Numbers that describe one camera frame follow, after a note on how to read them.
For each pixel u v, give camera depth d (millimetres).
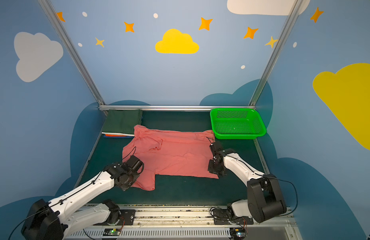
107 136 1044
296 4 690
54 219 388
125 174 589
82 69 925
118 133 1036
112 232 711
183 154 981
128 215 751
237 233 712
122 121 1100
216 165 751
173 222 734
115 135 1042
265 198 429
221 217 741
